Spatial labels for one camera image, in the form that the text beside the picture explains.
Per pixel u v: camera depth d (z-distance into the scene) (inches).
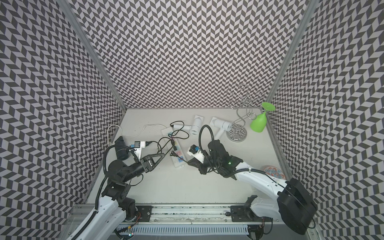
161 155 25.4
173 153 28.4
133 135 39.4
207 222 27.9
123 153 35.3
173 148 36.8
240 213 28.4
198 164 26.8
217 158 23.5
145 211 28.5
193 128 39.7
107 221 21.9
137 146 25.7
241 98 31.7
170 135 38.2
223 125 39.0
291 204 15.6
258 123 33.1
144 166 24.2
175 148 36.8
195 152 25.3
